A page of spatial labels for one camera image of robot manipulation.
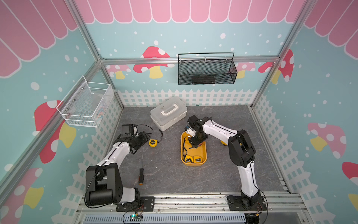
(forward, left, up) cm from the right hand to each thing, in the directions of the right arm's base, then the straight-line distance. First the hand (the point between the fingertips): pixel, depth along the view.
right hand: (197, 142), depth 95 cm
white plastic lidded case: (+18, +20, +10) cm, 29 cm away
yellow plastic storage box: (-5, -2, -3) cm, 6 cm away
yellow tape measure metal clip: (-12, +1, 0) cm, 12 cm away
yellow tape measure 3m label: (+1, +31, -1) cm, 31 cm away
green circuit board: (-42, +36, -5) cm, 56 cm away
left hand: (-1, +33, +6) cm, 33 cm away
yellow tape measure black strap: (-7, +9, -2) cm, 11 cm away
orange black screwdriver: (-22, +35, -1) cm, 41 cm away
